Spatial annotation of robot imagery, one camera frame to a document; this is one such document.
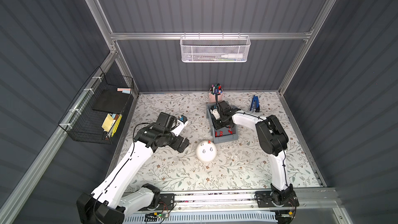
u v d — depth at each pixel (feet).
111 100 2.57
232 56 2.86
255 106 3.66
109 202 1.24
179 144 2.17
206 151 2.59
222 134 3.17
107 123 2.20
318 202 2.44
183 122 2.19
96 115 2.41
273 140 1.84
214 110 3.07
